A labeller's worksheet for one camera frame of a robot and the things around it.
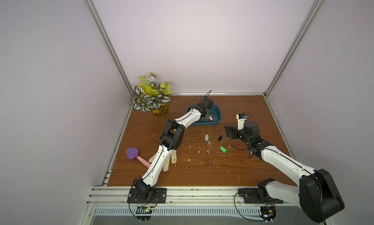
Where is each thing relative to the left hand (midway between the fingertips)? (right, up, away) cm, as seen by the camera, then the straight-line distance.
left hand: (206, 110), depth 107 cm
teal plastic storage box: (+7, -1, -1) cm, 7 cm away
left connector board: (-35, -51, -35) cm, 72 cm away
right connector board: (+27, -50, -37) cm, 68 cm away
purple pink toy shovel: (-47, -26, -20) cm, 58 cm away
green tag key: (+9, -24, -18) cm, 31 cm away
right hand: (+14, -7, -22) cm, 27 cm away
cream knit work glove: (-22, -28, -20) cm, 41 cm away
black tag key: (+8, -18, -13) cm, 23 cm away
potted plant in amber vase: (-37, +10, -20) cm, 43 cm away
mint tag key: (-1, -18, -12) cm, 22 cm away
